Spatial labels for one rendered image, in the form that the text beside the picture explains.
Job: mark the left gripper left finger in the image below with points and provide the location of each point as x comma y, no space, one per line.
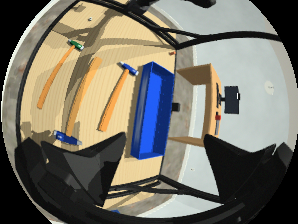
93,167

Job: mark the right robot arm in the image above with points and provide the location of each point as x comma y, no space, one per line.
201,3

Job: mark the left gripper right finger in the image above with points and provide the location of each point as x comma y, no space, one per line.
231,165

